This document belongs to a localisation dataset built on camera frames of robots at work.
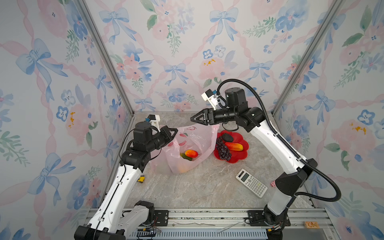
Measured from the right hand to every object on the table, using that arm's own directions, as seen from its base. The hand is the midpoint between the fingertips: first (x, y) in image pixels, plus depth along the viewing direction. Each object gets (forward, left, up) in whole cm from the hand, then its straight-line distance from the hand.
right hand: (194, 118), depth 65 cm
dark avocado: (+15, -22, -35) cm, 44 cm away
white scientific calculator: (-14, -32, -38) cm, 51 cm away
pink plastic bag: (+8, -2, -25) cm, 26 cm away
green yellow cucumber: (-1, +6, -34) cm, 34 cm away
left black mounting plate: (-32, +16, -38) cm, 52 cm away
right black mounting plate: (-31, -31, -38) cm, 58 cm away
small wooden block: (-34, -56, -38) cm, 76 cm away
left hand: (-1, +7, -6) cm, 9 cm away
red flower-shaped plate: (+4, -27, -39) cm, 47 cm away
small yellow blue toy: (-13, +30, -37) cm, 49 cm away
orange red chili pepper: (+8, -25, -35) cm, 44 cm away
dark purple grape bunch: (+3, -18, -35) cm, 39 cm away
